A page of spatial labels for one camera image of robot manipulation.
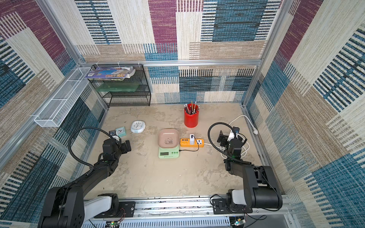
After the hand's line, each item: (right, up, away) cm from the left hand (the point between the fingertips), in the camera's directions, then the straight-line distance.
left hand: (120, 141), depth 89 cm
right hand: (+68, +5, +1) cm, 68 cm away
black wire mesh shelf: (+7, +32, +4) cm, 33 cm away
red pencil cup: (+45, +14, +14) cm, 49 cm away
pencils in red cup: (+45, +20, +13) cm, 50 cm away
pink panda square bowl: (+29, +1, +7) cm, 30 cm away
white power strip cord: (+92, +5, +16) cm, 93 cm away
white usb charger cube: (+45, +1, +2) cm, 45 cm away
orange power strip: (+40, -2, +5) cm, 41 cm away
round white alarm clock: (+6, +9, +15) cm, 19 cm away
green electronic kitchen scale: (+30, -8, +2) cm, 31 cm away
